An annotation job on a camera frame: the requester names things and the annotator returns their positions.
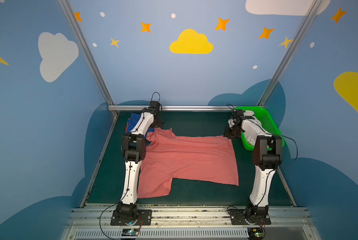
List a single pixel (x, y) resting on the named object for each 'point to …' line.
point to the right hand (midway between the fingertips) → (228, 133)
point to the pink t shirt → (207, 159)
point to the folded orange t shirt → (127, 125)
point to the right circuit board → (255, 233)
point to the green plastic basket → (265, 120)
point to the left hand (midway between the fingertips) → (157, 124)
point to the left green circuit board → (130, 232)
